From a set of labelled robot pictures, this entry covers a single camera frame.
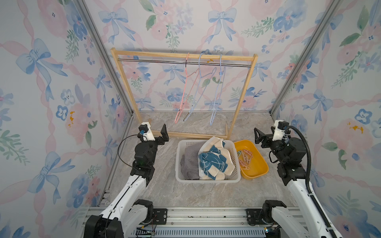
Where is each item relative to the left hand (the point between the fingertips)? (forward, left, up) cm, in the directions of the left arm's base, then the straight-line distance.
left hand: (157, 124), depth 75 cm
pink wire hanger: (+42, -11, -20) cm, 48 cm away
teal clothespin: (-1, -47, -27) cm, 55 cm away
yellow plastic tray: (-9, -57, -27) cm, 64 cm away
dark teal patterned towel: (-13, -28, -10) cm, 33 cm away
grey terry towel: (-13, -16, -15) cm, 26 cm away
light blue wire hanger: (+44, -21, -10) cm, 49 cm away
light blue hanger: (+28, -32, -29) cm, 52 cm away
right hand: (-2, -54, +1) cm, 54 cm away
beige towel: (-1, -32, -15) cm, 35 cm away
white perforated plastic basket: (-1, -42, -20) cm, 46 cm away
